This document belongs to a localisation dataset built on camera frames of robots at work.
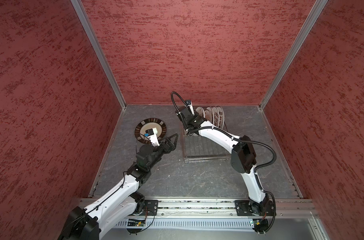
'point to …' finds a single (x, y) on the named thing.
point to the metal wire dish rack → (199, 148)
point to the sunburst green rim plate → (209, 114)
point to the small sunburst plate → (201, 111)
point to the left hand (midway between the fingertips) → (174, 139)
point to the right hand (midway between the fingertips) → (190, 117)
